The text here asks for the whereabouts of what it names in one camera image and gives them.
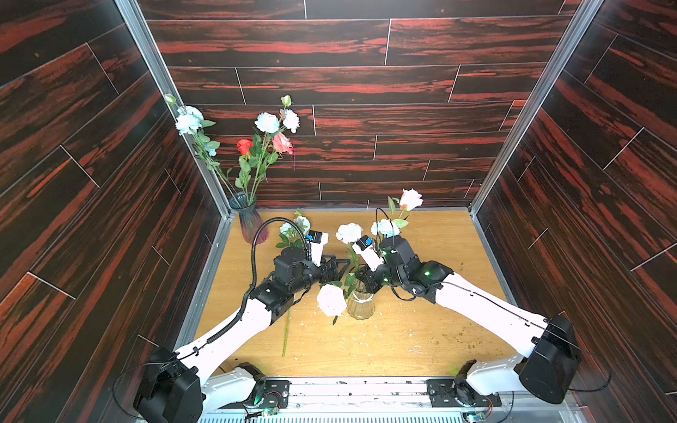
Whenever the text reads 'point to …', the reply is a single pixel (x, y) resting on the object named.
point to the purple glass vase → (245, 203)
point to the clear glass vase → (360, 304)
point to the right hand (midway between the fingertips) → (360, 269)
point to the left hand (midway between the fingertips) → (344, 261)
